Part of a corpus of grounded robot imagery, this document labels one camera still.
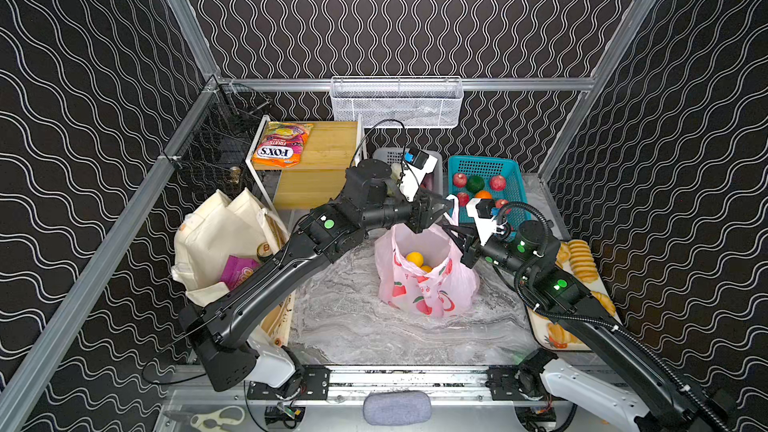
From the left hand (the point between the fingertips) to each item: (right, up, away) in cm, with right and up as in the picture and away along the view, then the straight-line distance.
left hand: (454, 199), depth 57 cm
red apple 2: (+29, +7, +56) cm, 64 cm away
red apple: (+15, +8, +56) cm, 59 cm away
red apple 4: (+28, 0, +49) cm, 56 cm away
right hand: (0, -5, +11) cm, 12 cm away
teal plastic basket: (+31, -3, +44) cm, 54 cm away
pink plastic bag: (-4, -17, +12) cm, 21 cm away
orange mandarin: (-3, -16, +13) cm, 21 cm away
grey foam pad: (-10, -48, +12) cm, 51 cm away
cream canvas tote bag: (-57, -7, +21) cm, 62 cm away
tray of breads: (+47, -17, +37) cm, 63 cm away
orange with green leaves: (+22, +3, +52) cm, 57 cm away
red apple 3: (+15, +2, +52) cm, 54 cm away
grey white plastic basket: (+3, +7, +53) cm, 54 cm away
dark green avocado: (+21, +7, +56) cm, 60 cm away
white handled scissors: (-52, -51, +13) cm, 74 cm away
